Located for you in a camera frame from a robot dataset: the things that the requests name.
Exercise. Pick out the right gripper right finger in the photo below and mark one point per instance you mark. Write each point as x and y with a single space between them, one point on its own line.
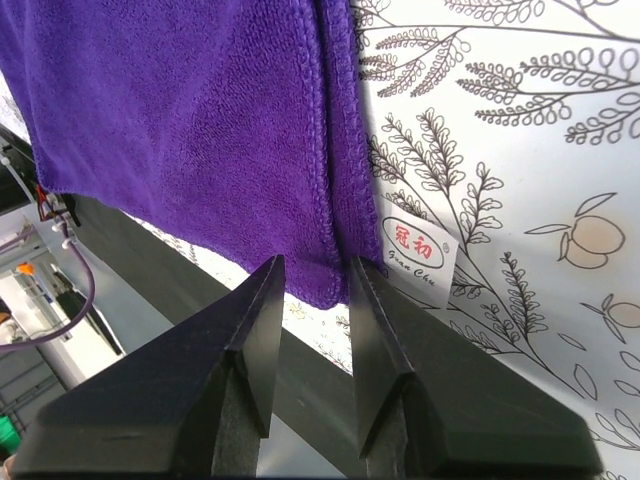
428 402

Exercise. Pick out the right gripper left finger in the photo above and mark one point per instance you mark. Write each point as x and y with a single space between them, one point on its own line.
197 400

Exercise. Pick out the purple cloth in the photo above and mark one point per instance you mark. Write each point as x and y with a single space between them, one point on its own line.
233 125

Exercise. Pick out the white purple-towel label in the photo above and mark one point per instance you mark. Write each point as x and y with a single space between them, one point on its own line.
419 257

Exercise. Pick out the floral table mat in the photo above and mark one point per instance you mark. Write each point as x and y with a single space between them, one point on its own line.
513 126

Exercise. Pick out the aluminium frame rail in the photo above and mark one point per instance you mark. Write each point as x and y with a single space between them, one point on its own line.
30 379

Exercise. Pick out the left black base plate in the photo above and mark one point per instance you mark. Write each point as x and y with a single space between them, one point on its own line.
18 172

